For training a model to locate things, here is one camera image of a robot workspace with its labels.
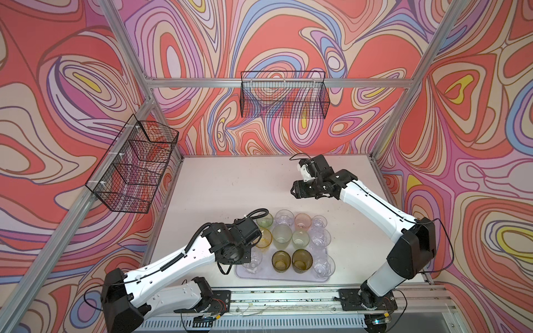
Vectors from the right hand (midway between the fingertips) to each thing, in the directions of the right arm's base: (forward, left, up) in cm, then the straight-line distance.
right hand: (298, 195), depth 83 cm
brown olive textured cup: (-21, 0, -15) cm, 25 cm away
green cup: (-4, +14, -13) cm, 20 cm away
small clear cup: (-6, -9, -12) cm, 16 cm away
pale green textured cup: (-11, -1, -17) cm, 20 cm away
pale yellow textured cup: (-11, +7, -14) cm, 19 cm away
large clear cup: (-23, -9, -16) cm, 29 cm away
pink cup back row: (-4, -3, -14) cm, 15 cm away
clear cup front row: (-2, +5, -13) cm, 14 cm away
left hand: (-23, +20, -6) cm, 31 cm away
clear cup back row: (-20, +18, -14) cm, 30 cm away
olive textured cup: (-20, +8, -16) cm, 27 cm away
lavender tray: (-16, +3, -14) cm, 21 cm away
